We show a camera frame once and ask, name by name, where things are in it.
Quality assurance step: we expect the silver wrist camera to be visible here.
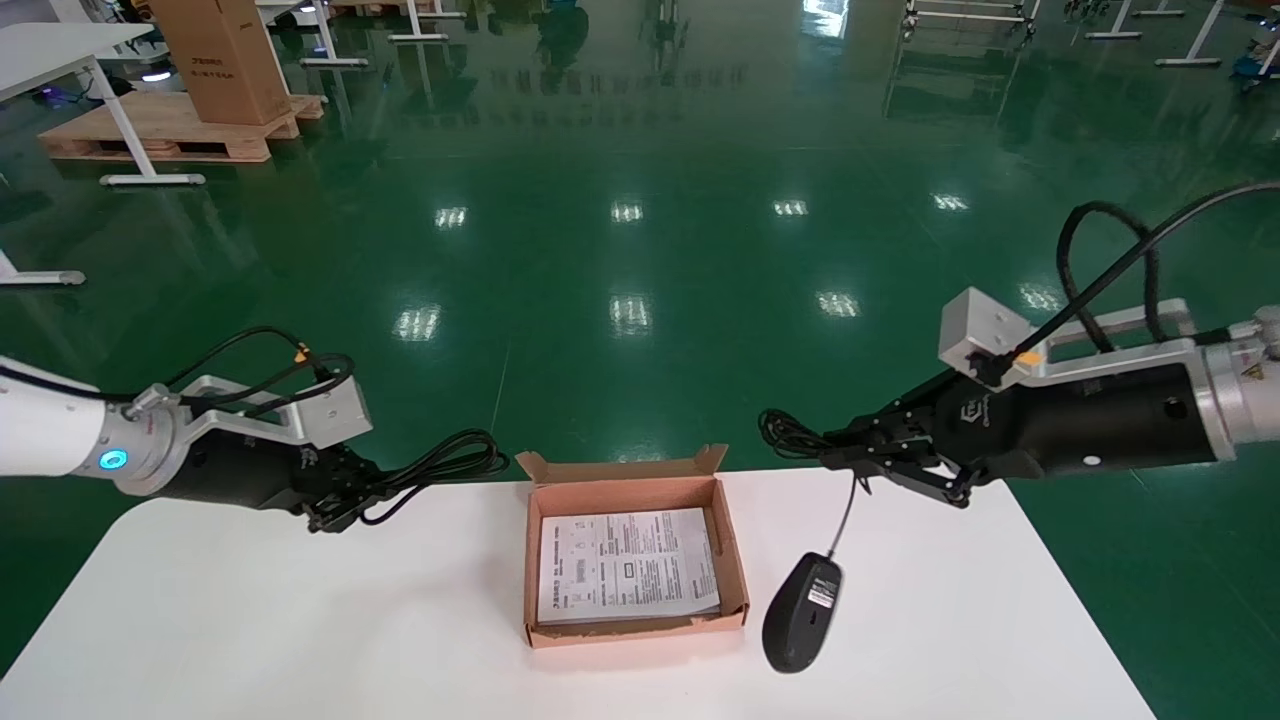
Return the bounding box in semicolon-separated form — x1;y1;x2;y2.
180;375;374;453
937;287;1197;388

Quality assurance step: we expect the white table foot bar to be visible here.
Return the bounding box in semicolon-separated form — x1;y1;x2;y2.
0;250;87;289

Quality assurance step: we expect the wooden pallet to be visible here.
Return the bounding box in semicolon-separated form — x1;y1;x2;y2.
38;92;327;165

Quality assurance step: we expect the white printed instruction sheet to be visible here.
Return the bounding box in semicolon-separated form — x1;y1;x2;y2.
537;508;721;625

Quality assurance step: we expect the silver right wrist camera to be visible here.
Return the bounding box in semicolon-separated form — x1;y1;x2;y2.
937;287;1197;388

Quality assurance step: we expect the black power cable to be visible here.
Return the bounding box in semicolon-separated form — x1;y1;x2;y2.
360;429;511;527

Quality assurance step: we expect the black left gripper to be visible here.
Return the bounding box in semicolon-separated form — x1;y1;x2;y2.
165;438;386;533

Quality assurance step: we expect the brown cardboard storage box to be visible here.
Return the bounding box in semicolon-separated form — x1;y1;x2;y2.
515;445;751;649

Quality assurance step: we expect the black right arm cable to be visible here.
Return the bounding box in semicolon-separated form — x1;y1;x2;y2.
985;180;1280;386

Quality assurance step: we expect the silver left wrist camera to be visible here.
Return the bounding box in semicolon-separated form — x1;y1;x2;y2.
180;375;374;453

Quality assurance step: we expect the tall brown cardboard carton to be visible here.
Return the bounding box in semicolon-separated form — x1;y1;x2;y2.
150;0;293;127

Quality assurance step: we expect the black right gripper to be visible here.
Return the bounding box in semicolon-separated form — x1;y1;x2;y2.
820;362;1216;509

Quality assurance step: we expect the white table leg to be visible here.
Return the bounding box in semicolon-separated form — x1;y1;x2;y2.
1154;0;1227;69
1085;0;1147;42

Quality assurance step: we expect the white table frame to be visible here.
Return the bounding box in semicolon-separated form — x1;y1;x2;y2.
255;0;370;69
388;0;469;44

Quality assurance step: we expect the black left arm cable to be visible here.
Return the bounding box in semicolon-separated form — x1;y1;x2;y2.
0;326;357;417

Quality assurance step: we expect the black wired computer mouse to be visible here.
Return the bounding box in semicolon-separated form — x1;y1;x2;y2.
757;408;877;675

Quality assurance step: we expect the metal rack frame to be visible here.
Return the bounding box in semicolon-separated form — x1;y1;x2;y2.
903;0;1043;33

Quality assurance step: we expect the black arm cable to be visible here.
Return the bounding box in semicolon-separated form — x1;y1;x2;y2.
985;180;1280;386
0;326;357;417

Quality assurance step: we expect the white table with T-leg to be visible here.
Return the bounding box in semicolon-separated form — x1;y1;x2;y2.
0;22;207;189

